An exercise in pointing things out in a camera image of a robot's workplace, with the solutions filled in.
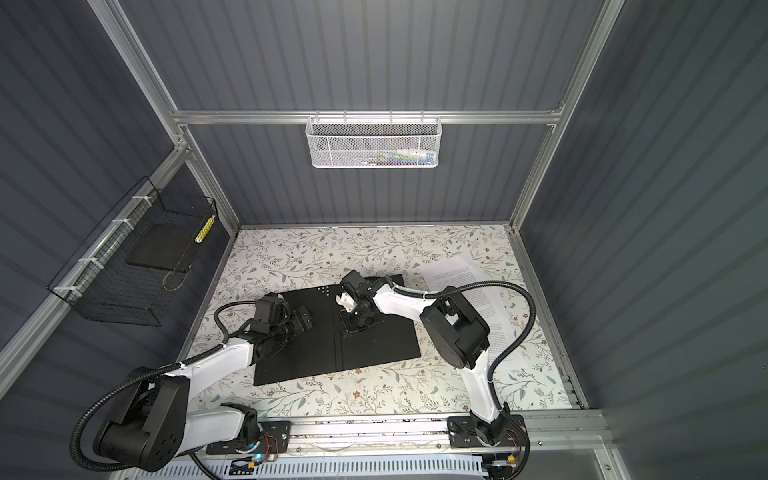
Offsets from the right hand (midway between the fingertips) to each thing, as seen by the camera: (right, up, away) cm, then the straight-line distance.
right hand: (345, 335), depth 89 cm
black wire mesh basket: (-50, +21, -17) cm, 57 cm away
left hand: (-13, +4, +2) cm, 13 cm away
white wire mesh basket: (+6, +72, +35) cm, 80 cm away
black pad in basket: (-46, +27, -10) cm, 54 cm away
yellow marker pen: (-38, +32, -8) cm, 50 cm away
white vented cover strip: (-1, -26, -19) cm, 32 cm away
